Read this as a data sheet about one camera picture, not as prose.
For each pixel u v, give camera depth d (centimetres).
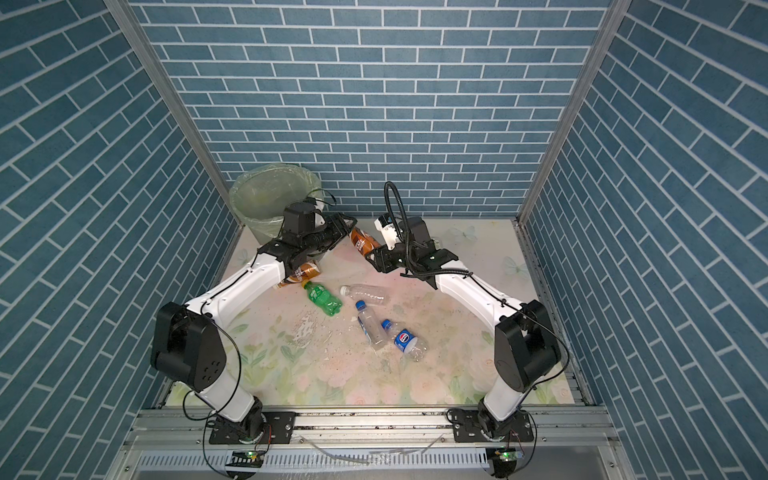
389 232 74
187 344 44
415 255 65
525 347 45
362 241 81
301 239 65
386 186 66
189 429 75
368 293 102
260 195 98
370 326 87
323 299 94
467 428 73
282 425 74
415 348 87
